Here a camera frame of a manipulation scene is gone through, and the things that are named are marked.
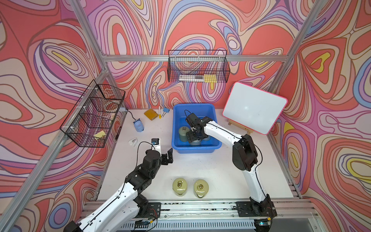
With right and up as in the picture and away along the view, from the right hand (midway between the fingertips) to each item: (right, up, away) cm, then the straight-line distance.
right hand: (196, 140), depth 95 cm
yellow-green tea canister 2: (-10, -21, -21) cm, 31 cm away
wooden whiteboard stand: (+27, +12, +11) cm, 31 cm away
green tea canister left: (-9, +6, +1) cm, 11 cm away
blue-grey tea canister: (-1, -2, -2) cm, 2 cm away
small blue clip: (-25, +22, +25) cm, 41 cm away
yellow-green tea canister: (+1, -21, -23) cm, 31 cm away
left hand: (-18, -3, -16) cm, 24 cm away
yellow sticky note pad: (-36, +19, +21) cm, 46 cm away
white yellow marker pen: (-28, +20, +21) cm, 41 cm away
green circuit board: (-29, -39, -23) cm, 54 cm away
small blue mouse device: (-41, +10, +7) cm, 43 cm away
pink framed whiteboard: (+39, +20, -4) cm, 44 cm away
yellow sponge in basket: (-51, +6, -23) cm, 56 cm away
